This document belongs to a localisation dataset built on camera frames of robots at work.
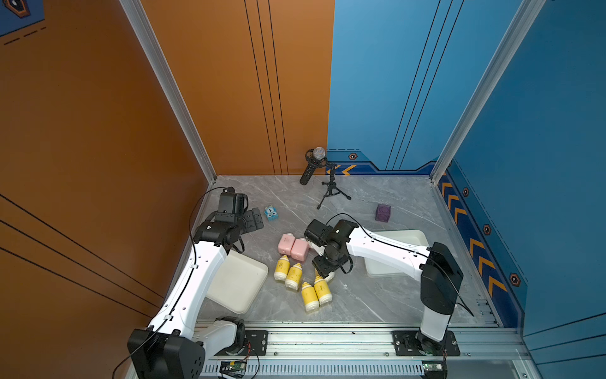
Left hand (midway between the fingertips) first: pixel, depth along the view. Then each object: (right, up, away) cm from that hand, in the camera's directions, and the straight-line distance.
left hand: (246, 215), depth 80 cm
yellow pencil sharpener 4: (+26, -24, -2) cm, 35 cm away
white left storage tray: (-5, -26, +8) cm, 27 cm away
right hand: (+27, -19, +2) cm, 33 cm away
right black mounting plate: (+51, -40, -7) cm, 65 cm away
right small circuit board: (+58, -44, -10) cm, 74 cm away
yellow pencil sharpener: (+12, -19, +2) cm, 22 cm away
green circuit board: (-2, -45, -8) cm, 46 cm away
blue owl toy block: (+4, -1, +25) cm, 26 cm away
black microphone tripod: (+32, +10, +29) cm, 44 cm away
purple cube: (+53, 0, +22) cm, 57 cm away
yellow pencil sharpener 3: (+22, -26, -4) cm, 34 cm away
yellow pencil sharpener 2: (+25, -22, -1) cm, 33 cm away
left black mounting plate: (+5, -40, -6) cm, 41 cm away
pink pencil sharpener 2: (+18, -13, +7) cm, 23 cm away
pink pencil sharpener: (+13, -11, +10) cm, 20 cm away
